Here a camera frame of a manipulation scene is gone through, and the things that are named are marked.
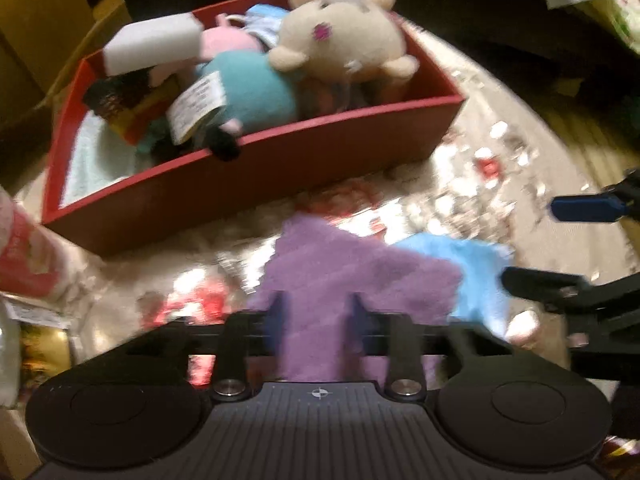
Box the blue cloth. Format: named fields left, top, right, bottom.
left=395, top=232, right=513, bottom=338

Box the purple cloth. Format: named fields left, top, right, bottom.
left=250, top=214, right=462, bottom=382

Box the pink pig plush toy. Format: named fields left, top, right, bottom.
left=144, top=13, right=299, bottom=162

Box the beige mouse plush toy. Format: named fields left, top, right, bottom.
left=268, top=0, right=420, bottom=84

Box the light green towel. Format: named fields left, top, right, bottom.
left=58, top=110, right=152, bottom=208

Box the rainbow striped knit hat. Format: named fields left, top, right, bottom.
left=82, top=70, right=181, bottom=162

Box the blue face mask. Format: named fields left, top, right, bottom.
left=243, top=3, right=288, bottom=49

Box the floral satin tablecloth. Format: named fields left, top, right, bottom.
left=9, top=23, right=637, bottom=365

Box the red cardboard box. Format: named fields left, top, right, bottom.
left=42, top=0, right=463, bottom=256

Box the pink lidded paper cup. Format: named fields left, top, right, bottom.
left=0, top=188, right=66, bottom=299

